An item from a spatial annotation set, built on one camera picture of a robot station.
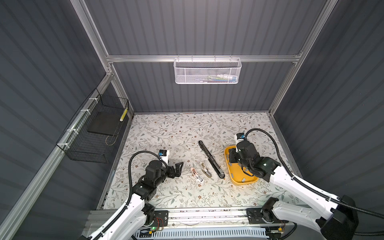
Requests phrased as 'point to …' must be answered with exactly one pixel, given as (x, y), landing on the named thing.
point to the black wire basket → (90, 137)
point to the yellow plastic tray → (238, 176)
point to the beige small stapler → (206, 170)
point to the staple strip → (243, 180)
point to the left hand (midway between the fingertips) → (175, 162)
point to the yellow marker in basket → (123, 114)
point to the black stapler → (211, 160)
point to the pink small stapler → (197, 175)
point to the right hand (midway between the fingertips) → (231, 151)
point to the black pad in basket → (106, 123)
